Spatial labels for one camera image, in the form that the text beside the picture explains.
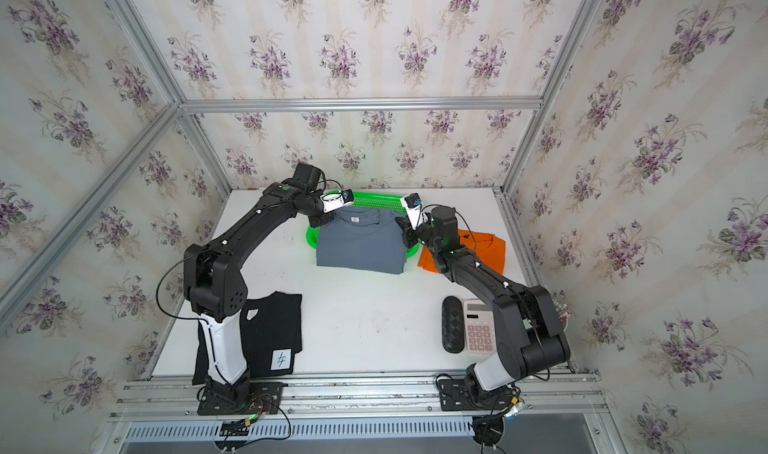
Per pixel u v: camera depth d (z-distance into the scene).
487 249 1.01
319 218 0.83
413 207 0.73
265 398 0.73
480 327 0.84
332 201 0.80
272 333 0.87
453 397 0.73
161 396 0.75
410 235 0.76
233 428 0.71
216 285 0.50
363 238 0.88
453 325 0.83
